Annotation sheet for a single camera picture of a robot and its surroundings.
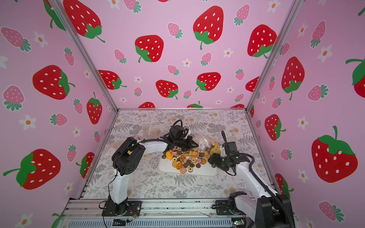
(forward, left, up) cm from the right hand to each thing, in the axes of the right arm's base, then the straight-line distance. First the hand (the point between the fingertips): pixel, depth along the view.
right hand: (211, 162), depth 85 cm
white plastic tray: (-2, +28, -7) cm, 29 cm away
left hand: (+10, +7, +2) cm, 12 cm away
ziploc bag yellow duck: (+19, +43, +2) cm, 47 cm away
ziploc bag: (+10, +3, +3) cm, 11 cm away
